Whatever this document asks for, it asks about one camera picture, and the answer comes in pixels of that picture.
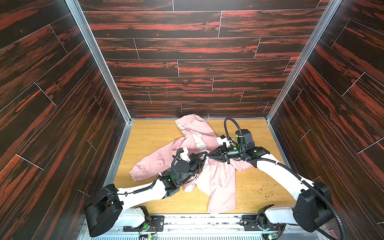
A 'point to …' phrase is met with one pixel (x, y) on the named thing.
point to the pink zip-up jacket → (198, 140)
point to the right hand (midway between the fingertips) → (208, 155)
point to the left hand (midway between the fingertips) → (210, 153)
